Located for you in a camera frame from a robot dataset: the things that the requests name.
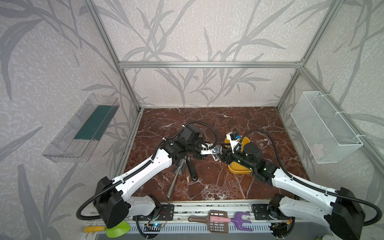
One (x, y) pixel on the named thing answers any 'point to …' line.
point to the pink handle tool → (219, 219)
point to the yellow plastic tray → (235, 168)
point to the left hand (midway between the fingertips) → (212, 141)
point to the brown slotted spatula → (214, 227)
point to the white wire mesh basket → (329, 137)
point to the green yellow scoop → (119, 230)
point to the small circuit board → (152, 227)
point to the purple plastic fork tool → (237, 219)
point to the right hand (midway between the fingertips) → (218, 142)
